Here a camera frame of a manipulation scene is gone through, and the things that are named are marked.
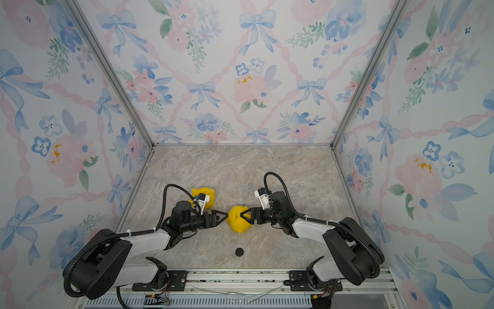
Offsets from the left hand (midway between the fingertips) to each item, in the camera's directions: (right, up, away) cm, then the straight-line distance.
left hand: (225, 217), depth 83 cm
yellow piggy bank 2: (+5, -1, -2) cm, 6 cm away
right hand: (+10, +1, +1) cm, 10 cm away
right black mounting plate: (+44, -24, -10) cm, 51 cm away
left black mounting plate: (-17, -22, -9) cm, 30 cm away
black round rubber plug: (+6, -14, -1) cm, 16 cm away
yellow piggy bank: (-10, +10, +5) cm, 15 cm away
